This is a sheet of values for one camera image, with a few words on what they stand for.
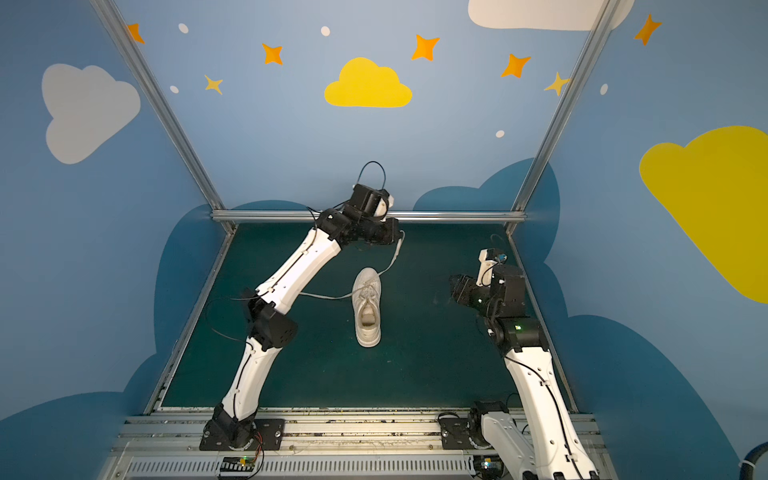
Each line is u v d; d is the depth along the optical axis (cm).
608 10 69
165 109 86
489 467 73
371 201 66
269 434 75
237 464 73
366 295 91
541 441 40
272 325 53
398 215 77
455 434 75
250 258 122
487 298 62
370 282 96
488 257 67
